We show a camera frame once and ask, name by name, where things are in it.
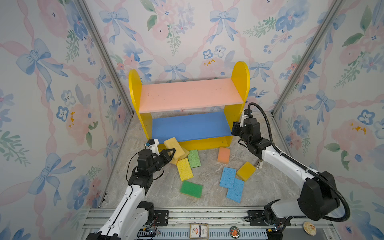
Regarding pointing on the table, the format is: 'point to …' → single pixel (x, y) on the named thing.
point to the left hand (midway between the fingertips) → (175, 149)
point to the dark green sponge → (191, 189)
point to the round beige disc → (310, 228)
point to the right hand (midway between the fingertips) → (235, 121)
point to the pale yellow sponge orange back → (180, 153)
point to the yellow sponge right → (246, 171)
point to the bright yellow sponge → (184, 169)
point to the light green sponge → (193, 158)
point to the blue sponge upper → (227, 177)
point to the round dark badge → (234, 232)
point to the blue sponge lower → (235, 193)
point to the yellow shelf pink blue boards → (201, 113)
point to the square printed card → (199, 231)
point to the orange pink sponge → (224, 155)
